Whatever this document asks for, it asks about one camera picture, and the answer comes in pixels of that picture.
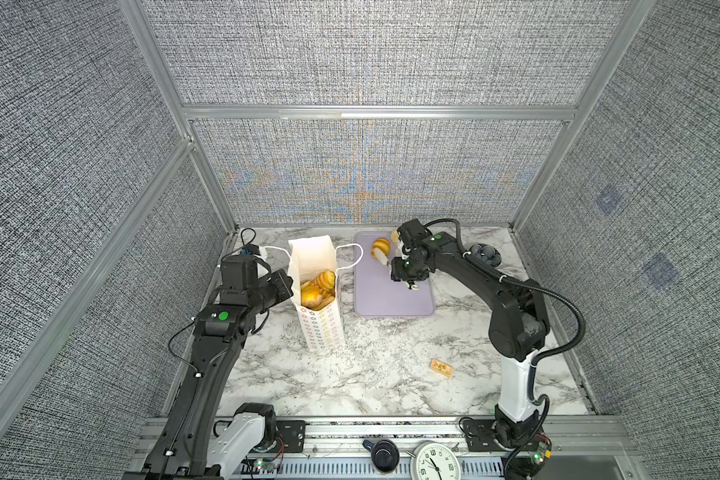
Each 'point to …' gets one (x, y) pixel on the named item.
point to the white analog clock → (435, 460)
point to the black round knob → (384, 453)
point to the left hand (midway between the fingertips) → (293, 278)
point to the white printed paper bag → (309, 258)
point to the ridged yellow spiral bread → (326, 279)
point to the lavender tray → (375, 293)
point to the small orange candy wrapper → (441, 367)
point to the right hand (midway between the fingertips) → (399, 274)
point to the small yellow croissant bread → (381, 243)
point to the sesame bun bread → (311, 295)
